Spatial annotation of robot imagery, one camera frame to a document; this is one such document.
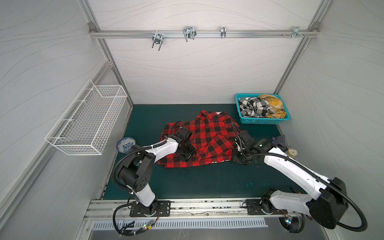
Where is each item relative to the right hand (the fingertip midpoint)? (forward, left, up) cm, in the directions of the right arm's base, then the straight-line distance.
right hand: (234, 155), depth 80 cm
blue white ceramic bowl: (+8, +69, -9) cm, 70 cm away
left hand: (+3, +20, -7) cm, 21 cm away
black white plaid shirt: (+41, -19, -3) cm, 45 cm away
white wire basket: (+2, +72, +21) cm, 75 cm away
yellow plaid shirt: (+39, -34, -2) cm, 52 cm away
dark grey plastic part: (+16, -33, -11) cm, 38 cm away
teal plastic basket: (+30, -22, -6) cm, 38 cm away
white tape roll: (+4, -32, -2) cm, 33 cm away
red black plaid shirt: (+20, +10, -11) cm, 25 cm away
